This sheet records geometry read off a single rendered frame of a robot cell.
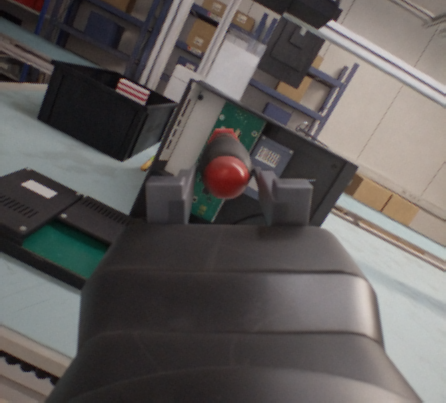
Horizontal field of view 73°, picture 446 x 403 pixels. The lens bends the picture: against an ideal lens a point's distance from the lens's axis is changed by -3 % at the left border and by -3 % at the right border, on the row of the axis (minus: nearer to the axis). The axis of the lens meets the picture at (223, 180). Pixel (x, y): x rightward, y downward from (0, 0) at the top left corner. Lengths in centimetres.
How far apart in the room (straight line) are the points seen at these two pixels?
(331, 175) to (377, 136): 445
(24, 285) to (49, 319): 4
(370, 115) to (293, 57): 273
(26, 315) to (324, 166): 37
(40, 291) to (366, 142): 470
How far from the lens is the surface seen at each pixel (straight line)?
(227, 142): 15
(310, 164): 44
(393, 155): 503
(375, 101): 483
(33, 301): 31
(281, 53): 224
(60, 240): 35
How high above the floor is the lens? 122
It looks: 15 degrees down
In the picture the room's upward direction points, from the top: 28 degrees clockwise
